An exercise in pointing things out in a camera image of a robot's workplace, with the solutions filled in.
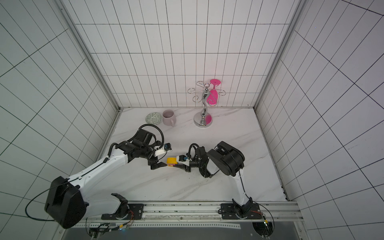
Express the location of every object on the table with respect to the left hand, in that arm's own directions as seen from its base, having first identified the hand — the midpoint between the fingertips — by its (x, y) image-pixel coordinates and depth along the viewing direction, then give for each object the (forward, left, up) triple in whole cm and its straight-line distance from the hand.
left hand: (161, 157), depth 81 cm
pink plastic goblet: (+33, -30, +16) cm, 47 cm away
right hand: (+4, -8, -9) cm, 13 cm away
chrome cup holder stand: (+35, -25, -9) cm, 44 cm away
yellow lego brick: (-1, -4, -7) cm, 9 cm away
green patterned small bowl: (+35, +13, -8) cm, 38 cm away
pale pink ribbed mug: (+32, 0, -3) cm, 32 cm away
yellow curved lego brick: (-2, -6, -1) cm, 6 cm away
